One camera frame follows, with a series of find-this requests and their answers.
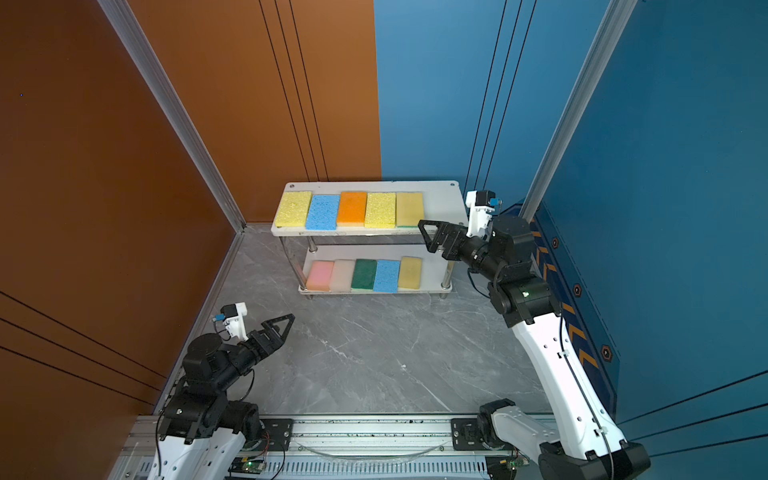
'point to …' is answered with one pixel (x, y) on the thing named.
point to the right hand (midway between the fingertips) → (431, 228)
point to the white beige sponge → (342, 275)
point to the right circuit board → (517, 461)
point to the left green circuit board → (246, 465)
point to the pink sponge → (319, 275)
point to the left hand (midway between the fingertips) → (287, 320)
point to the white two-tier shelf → (363, 237)
